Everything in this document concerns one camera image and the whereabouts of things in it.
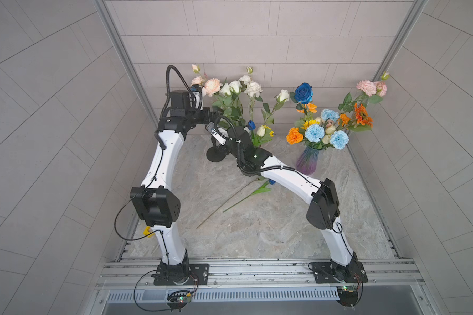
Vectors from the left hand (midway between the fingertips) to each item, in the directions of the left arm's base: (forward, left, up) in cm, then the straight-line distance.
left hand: (217, 108), depth 80 cm
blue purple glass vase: (-9, -42, -24) cm, 49 cm away
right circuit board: (-60, -49, -36) cm, 85 cm away
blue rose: (-15, -17, -34) cm, 40 cm away
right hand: (-6, -1, -6) cm, 9 cm away
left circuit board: (-62, +11, -33) cm, 71 cm away
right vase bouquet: (-6, -46, -5) cm, 46 cm away
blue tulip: (-5, -14, -5) cm, 16 cm away
